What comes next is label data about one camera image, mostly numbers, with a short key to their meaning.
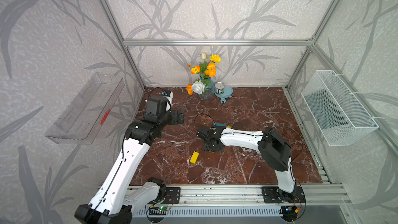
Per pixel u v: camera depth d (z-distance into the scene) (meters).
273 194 0.74
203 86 0.83
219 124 1.01
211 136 0.66
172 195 0.73
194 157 0.85
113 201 0.37
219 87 1.14
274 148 0.49
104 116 0.65
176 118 0.63
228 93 1.16
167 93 0.61
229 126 0.99
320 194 0.75
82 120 0.68
